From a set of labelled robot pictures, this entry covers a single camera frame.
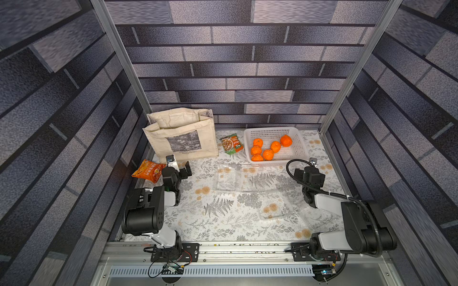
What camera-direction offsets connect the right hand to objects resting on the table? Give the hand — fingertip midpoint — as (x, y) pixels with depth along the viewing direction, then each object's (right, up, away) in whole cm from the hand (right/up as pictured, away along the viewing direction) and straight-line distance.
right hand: (308, 170), depth 92 cm
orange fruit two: (-26, +6, +5) cm, 28 cm away
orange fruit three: (-25, +15, +15) cm, 33 cm away
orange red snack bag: (-86, -1, +3) cm, 86 cm away
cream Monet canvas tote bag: (-65, +20, -6) cm, 68 cm away
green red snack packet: (-41, +14, +18) cm, 46 cm away
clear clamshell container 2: (-19, -18, -5) cm, 27 cm away
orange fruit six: (-26, +10, +11) cm, 30 cm away
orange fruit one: (-7, +16, +15) cm, 23 cm away
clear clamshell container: (-32, -5, +5) cm, 33 cm away
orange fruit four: (-20, +8, +8) cm, 23 cm away
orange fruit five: (-14, +12, +14) cm, 23 cm away
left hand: (-69, +4, +1) cm, 69 cm away
